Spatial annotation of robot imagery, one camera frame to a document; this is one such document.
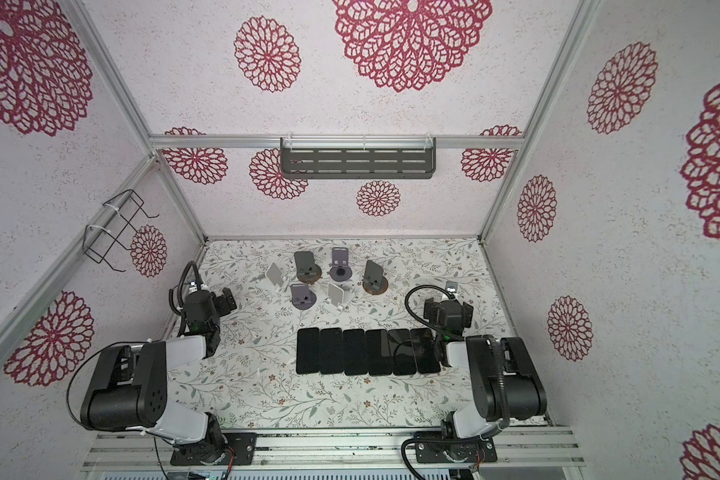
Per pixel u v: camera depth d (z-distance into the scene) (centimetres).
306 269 105
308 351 90
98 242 73
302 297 98
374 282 101
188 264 71
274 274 103
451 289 81
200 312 71
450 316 72
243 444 75
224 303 85
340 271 109
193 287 79
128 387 45
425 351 97
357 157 93
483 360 49
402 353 92
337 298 95
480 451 73
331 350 93
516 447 76
